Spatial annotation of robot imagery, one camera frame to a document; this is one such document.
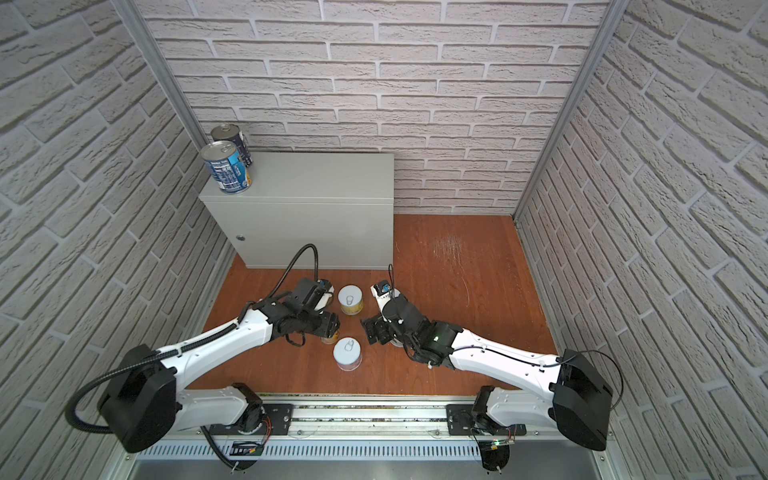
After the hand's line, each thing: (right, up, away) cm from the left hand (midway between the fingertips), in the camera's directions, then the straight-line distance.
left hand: (332, 318), depth 85 cm
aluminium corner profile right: (+71, +53, +12) cm, 89 cm away
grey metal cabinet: (+4, +33, -4) cm, 34 cm away
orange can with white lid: (0, -6, -1) cm, 6 cm away
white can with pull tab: (+5, -8, -5) cm, 11 cm away
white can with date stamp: (+19, -7, 0) cm, 20 cm away
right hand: (+13, +4, -7) cm, 16 cm away
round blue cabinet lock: (-30, +24, +5) cm, 38 cm away
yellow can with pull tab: (+5, +5, +5) cm, 8 cm away
